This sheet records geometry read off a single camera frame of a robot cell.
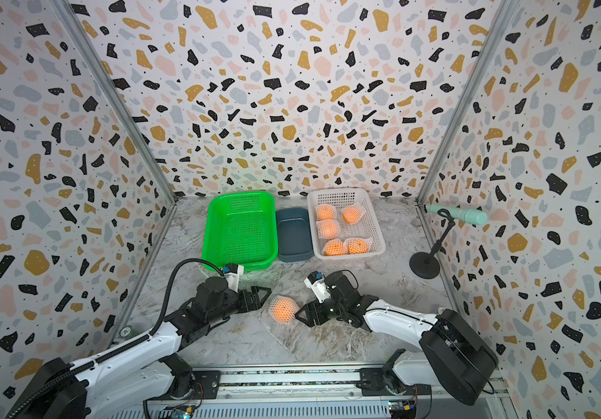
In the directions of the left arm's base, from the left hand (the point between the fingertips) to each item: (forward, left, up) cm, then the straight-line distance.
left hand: (269, 292), depth 82 cm
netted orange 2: (+37, -31, -5) cm, 49 cm away
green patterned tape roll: (-10, +41, -3) cm, 42 cm away
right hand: (-5, -12, -5) cm, 14 cm away
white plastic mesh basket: (+30, -37, -6) cm, 47 cm away
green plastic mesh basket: (+33, +17, -9) cm, 38 cm away
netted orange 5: (+19, -30, -3) cm, 36 cm away
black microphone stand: (+15, -57, -10) cm, 59 cm away
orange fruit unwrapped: (-4, -4, -4) cm, 7 cm away
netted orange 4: (+19, -22, -4) cm, 30 cm away
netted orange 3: (+29, -20, -4) cm, 35 cm away
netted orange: (+38, -19, -4) cm, 43 cm away
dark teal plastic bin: (+30, -6, -10) cm, 32 cm away
